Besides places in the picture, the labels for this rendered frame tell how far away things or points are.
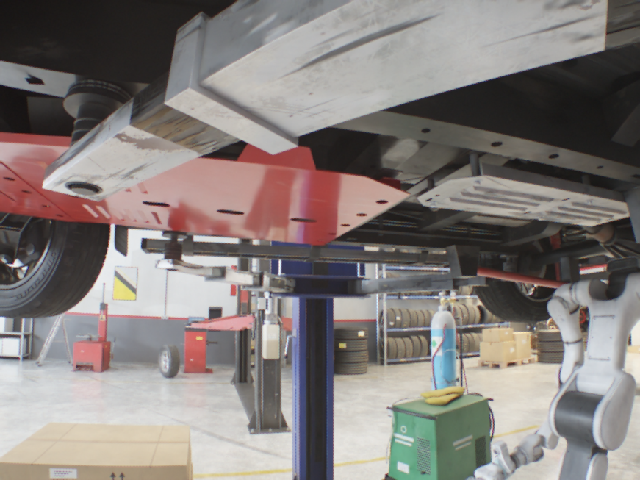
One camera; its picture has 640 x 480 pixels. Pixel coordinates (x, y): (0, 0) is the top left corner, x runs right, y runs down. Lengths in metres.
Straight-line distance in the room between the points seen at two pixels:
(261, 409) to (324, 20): 4.39
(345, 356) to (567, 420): 7.53
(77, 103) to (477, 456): 2.64
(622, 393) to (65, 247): 2.00
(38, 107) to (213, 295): 9.19
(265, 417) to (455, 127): 4.15
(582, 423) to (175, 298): 9.45
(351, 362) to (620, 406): 7.61
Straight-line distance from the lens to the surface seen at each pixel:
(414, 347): 10.43
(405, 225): 1.75
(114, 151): 0.44
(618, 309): 1.44
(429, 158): 1.03
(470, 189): 0.92
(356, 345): 8.61
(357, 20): 0.22
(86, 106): 0.60
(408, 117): 0.63
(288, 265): 2.43
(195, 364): 8.78
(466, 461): 2.63
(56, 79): 0.65
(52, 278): 1.72
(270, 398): 4.50
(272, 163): 0.74
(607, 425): 1.31
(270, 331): 4.21
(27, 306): 1.82
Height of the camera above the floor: 1.32
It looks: 11 degrees up
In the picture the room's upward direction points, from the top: straight up
